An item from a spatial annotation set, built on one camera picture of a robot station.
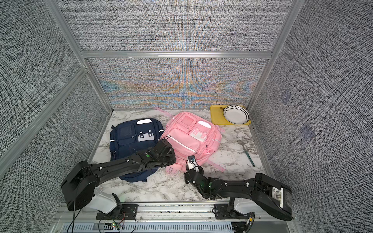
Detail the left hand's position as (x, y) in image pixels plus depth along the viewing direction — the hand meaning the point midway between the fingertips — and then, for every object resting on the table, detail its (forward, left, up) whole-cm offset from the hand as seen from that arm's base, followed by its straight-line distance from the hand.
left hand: (179, 158), depth 83 cm
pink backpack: (+19, -7, -4) cm, 20 cm away
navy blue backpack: (+20, +34, -5) cm, 39 cm away
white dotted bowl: (+39, -45, -8) cm, 60 cm away
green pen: (+6, -44, -9) cm, 45 cm away
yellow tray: (+40, -30, -10) cm, 51 cm away
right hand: (-3, -3, -3) cm, 5 cm away
